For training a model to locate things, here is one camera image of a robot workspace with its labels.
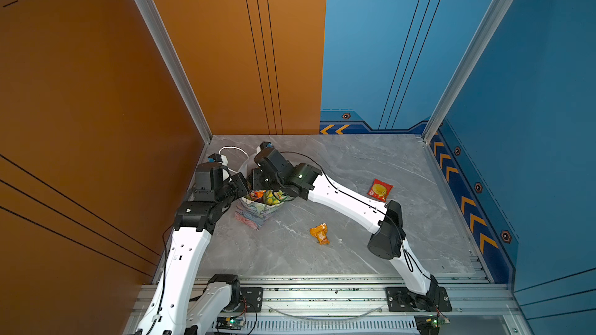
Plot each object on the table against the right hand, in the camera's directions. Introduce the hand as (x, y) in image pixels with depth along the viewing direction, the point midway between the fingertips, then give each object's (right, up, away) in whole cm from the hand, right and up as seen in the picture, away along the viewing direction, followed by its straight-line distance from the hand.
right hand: (250, 177), depth 76 cm
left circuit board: (-5, -44, -5) cm, 45 cm away
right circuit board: (+56, -44, -5) cm, 72 cm away
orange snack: (+24, -22, +11) cm, 34 cm away
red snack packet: (+50, -7, +22) cm, 55 cm away
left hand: (-1, +1, -1) cm, 1 cm away
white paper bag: (+1, -12, +2) cm, 12 cm away
